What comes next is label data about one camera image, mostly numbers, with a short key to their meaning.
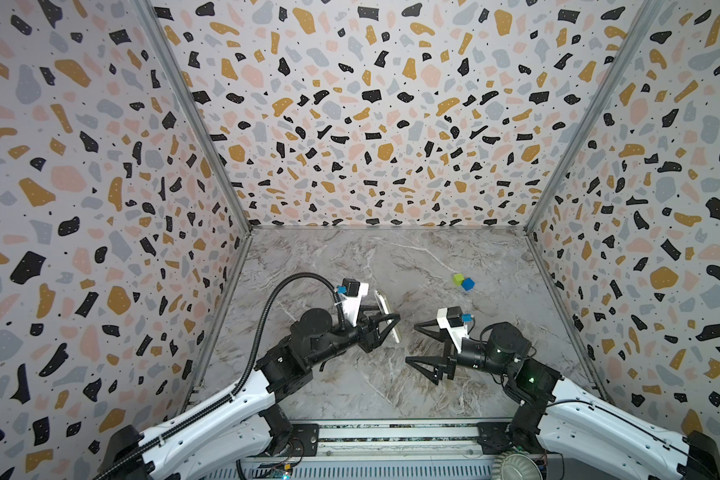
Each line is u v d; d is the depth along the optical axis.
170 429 0.42
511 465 0.70
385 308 0.63
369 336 0.58
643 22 0.72
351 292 0.59
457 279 1.04
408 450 0.73
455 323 0.57
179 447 0.42
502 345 0.53
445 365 0.57
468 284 1.03
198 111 0.87
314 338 0.51
